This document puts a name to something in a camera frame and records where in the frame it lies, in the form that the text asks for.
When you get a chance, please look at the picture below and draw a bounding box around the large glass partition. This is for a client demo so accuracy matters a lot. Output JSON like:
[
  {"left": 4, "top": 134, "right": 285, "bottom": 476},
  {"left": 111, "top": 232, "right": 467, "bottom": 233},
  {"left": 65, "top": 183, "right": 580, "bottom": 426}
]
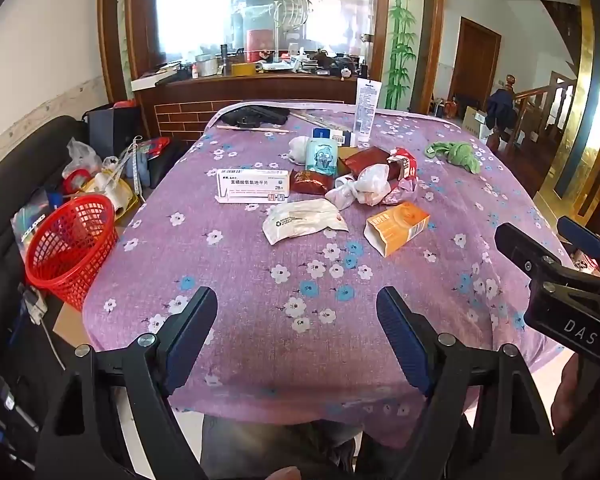
[{"left": 150, "top": 0, "right": 381, "bottom": 76}]

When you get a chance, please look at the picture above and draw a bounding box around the white packaging bag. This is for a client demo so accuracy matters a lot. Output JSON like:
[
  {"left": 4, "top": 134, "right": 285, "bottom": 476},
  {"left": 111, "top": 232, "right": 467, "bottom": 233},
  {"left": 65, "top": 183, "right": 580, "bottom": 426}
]
[{"left": 261, "top": 198, "right": 350, "bottom": 246}]

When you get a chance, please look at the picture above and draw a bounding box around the white tissue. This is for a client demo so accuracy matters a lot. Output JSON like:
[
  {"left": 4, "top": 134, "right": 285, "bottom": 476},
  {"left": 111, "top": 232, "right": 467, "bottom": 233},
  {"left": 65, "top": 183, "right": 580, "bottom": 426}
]
[{"left": 287, "top": 136, "right": 313, "bottom": 166}]

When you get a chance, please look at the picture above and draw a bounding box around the brown cardboard box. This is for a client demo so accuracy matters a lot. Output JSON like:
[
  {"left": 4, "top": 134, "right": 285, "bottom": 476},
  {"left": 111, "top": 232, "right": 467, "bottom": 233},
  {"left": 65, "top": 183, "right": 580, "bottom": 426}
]
[{"left": 52, "top": 300, "right": 88, "bottom": 346}]

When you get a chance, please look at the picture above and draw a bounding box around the red plastic object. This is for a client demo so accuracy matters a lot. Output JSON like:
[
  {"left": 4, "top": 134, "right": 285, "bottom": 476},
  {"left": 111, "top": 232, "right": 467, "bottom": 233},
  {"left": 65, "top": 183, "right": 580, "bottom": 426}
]
[{"left": 62, "top": 170, "right": 93, "bottom": 193}]

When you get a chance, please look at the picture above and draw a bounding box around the person's right hand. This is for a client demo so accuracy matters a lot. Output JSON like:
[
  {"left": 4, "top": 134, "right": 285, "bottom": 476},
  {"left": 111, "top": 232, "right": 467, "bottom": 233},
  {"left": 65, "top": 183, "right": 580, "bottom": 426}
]
[{"left": 551, "top": 355, "right": 600, "bottom": 456}]

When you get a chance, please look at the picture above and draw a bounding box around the brown wooden door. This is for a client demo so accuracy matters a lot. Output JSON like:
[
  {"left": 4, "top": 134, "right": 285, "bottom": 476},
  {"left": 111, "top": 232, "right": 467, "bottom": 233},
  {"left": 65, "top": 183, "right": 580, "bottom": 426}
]
[{"left": 447, "top": 16, "right": 503, "bottom": 106}]

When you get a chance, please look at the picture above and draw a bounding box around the red plastic mesh basket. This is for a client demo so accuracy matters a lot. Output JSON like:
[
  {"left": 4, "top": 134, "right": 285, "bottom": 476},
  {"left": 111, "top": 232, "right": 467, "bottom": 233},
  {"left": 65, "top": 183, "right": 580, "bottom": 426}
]
[{"left": 24, "top": 195, "right": 120, "bottom": 312}]

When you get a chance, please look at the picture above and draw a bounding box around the red-brown snack packet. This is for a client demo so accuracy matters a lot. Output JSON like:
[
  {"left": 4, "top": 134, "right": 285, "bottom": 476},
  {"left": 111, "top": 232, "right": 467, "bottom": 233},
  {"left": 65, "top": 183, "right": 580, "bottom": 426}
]
[{"left": 289, "top": 167, "right": 335, "bottom": 196}]

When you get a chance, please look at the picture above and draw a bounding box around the printed cardboard carton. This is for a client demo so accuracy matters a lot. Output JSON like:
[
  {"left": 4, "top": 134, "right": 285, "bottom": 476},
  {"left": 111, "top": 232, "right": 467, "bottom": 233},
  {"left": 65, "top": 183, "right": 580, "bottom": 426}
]
[{"left": 462, "top": 105, "right": 496, "bottom": 141}]

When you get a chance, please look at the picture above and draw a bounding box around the red gift box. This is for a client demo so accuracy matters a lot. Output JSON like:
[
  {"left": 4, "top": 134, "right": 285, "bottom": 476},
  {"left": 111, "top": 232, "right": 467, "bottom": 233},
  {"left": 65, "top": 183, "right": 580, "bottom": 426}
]
[{"left": 247, "top": 29, "right": 276, "bottom": 56}]

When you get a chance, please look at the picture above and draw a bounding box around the dark jacket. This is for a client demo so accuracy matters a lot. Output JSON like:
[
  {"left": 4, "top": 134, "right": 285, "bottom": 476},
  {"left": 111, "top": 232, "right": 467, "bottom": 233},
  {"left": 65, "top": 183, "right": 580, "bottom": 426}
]
[{"left": 484, "top": 89, "right": 518, "bottom": 133}]

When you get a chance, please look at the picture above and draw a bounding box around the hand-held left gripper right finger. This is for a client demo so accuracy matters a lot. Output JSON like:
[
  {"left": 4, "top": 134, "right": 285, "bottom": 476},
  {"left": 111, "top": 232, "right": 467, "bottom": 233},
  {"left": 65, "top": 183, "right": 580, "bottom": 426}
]
[{"left": 375, "top": 286, "right": 563, "bottom": 480}]

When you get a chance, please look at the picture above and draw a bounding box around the wooden stair railing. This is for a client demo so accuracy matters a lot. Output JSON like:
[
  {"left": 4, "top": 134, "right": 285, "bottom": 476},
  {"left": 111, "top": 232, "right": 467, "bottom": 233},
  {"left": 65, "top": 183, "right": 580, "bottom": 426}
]
[{"left": 500, "top": 72, "right": 578, "bottom": 161}]

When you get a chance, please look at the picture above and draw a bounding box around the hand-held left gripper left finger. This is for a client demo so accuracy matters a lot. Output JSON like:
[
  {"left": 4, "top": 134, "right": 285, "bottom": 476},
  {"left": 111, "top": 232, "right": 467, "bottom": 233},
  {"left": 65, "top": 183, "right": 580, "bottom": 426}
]
[{"left": 32, "top": 286, "right": 218, "bottom": 480}]

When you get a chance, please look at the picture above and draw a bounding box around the white medicine box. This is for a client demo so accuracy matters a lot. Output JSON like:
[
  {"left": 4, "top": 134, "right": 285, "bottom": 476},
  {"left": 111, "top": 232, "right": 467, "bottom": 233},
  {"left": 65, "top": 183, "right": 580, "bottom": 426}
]
[{"left": 215, "top": 167, "right": 291, "bottom": 205}]

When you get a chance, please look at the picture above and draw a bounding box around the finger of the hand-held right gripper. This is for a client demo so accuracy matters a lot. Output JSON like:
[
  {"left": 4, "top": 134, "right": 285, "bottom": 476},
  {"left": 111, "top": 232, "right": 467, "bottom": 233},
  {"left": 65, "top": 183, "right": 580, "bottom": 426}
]
[
  {"left": 495, "top": 222, "right": 581, "bottom": 286},
  {"left": 556, "top": 216, "right": 600, "bottom": 281}
]

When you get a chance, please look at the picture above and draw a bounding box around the white squeeze tube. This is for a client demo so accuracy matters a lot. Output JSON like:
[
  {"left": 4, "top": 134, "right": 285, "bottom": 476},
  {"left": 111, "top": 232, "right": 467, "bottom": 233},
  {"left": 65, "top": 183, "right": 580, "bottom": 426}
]
[{"left": 355, "top": 78, "right": 383, "bottom": 143}]

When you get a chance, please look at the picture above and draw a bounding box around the bamboo painted panel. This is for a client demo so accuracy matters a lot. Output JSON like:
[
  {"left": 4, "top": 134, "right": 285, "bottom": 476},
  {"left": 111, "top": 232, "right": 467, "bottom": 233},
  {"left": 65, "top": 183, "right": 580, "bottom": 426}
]
[
  {"left": 117, "top": 0, "right": 136, "bottom": 91},
  {"left": 385, "top": 0, "right": 426, "bottom": 111}
]

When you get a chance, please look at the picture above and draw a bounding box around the white plastic bag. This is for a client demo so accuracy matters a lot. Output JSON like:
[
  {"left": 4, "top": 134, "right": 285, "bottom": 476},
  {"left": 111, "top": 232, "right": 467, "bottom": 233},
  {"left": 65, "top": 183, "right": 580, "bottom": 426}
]
[{"left": 325, "top": 164, "right": 396, "bottom": 210}]

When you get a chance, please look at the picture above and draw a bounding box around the yellow plastic tray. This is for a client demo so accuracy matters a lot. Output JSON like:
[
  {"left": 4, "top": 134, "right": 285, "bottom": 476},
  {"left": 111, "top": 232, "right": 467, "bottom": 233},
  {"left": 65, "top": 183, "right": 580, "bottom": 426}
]
[{"left": 80, "top": 175, "right": 140, "bottom": 221}]

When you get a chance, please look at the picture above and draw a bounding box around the black leather sofa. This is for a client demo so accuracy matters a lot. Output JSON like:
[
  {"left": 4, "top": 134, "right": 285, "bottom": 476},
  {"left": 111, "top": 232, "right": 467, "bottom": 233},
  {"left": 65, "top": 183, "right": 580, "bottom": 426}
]
[{"left": 0, "top": 115, "right": 181, "bottom": 311}]

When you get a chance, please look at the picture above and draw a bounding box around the holographic shopping bag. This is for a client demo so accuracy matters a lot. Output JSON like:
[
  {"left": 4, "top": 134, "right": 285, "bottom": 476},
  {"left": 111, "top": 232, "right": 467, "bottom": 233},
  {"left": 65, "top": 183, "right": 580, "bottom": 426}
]
[{"left": 11, "top": 187, "right": 56, "bottom": 261}]

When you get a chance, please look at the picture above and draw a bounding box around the blue and white box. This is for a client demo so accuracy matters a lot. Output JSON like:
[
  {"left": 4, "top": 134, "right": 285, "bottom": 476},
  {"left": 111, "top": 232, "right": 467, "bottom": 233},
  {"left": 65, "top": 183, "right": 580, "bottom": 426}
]
[{"left": 312, "top": 127, "right": 357, "bottom": 147}]

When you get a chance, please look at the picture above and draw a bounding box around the teal cartoon packet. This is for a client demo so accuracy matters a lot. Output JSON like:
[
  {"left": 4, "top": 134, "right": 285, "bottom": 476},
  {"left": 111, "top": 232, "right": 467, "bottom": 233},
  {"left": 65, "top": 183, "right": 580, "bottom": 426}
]
[{"left": 305, "top": 137, "right": 340, "bottom": 175}]

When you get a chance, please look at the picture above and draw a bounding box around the red and blue packet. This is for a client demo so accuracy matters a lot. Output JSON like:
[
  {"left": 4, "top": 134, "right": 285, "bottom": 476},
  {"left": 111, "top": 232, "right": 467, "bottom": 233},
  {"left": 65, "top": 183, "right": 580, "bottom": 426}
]
[{"left": 139, "top": 136, "right": 173, "bottom": 161}]

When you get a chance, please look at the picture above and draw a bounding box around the light blue cloth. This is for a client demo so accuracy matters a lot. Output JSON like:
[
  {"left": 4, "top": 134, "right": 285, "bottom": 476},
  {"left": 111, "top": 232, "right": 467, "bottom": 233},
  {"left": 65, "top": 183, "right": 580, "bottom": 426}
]
[{"left": 130, "top": 150, "right": 153, "bottom": 188}]

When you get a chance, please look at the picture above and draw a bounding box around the red and white snack bag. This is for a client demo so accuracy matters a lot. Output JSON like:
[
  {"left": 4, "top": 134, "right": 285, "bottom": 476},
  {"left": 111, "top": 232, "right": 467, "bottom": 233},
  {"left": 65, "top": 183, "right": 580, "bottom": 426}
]
[{"left": 387, "top": 147, "right": 420, "bottom": 196}]

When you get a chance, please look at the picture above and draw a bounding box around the purple floral tablecloth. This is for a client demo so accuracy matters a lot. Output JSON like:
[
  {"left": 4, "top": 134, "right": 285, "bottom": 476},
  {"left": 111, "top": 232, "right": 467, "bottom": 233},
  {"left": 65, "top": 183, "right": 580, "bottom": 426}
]
[{"left": 82, "top": 101, "right": 576, "bottom": 450}]

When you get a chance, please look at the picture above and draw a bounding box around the green cloth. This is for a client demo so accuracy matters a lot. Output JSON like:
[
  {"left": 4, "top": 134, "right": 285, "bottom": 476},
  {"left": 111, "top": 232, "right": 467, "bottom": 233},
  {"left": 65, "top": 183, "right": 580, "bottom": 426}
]
[{"left": 426, "top": 141, "right": 483, "bottom": 175}]

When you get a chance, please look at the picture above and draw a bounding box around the white flat box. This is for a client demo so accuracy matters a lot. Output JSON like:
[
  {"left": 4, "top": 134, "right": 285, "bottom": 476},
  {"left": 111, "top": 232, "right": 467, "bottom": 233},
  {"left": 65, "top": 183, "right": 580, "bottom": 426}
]
[{"left": 132, "top": 67, "right": 181, "bottom": 86}]

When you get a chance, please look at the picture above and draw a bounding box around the pale flat ruler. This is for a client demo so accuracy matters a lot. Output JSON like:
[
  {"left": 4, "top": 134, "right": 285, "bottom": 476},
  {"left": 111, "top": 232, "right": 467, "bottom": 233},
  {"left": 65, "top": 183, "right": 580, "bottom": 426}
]
[{"left": 292, "top": 111, "right": 346, "bottom": 131}]

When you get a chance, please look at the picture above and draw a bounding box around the brick-pattern wooden counter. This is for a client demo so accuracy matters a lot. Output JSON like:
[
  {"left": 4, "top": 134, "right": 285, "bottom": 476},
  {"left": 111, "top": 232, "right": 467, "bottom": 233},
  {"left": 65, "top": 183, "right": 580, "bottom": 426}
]
[{"left": 130, "top": 72, "right": 361, "bottom": 143}]

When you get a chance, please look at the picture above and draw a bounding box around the clear plastic bag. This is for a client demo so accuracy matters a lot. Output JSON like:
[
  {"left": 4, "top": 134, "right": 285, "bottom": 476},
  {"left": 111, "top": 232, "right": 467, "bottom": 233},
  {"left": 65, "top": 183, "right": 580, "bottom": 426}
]
[{"left": 62, "top": 137, "right": 103, "bottom": 181}]

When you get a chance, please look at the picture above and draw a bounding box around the dark paper gift bag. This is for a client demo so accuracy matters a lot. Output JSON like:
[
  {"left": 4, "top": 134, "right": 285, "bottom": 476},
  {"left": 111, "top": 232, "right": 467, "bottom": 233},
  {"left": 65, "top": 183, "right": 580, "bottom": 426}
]
[{"left": 82, "top": 102, "right": 143, "bottom": 161}]

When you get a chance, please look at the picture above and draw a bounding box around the black cloth on table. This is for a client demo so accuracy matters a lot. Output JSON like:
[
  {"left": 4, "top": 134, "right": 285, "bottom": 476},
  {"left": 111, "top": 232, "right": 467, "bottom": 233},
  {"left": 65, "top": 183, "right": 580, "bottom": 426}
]
[{"left": 222, "top": 105, "right": 290, "bottom": 128}]

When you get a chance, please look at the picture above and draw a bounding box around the orange cardboard box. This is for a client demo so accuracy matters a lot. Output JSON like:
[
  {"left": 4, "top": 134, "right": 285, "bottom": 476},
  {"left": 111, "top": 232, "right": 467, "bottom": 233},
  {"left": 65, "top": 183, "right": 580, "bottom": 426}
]
[{"left": 364, "top": 201, "right": 431, "bottom": 258}]

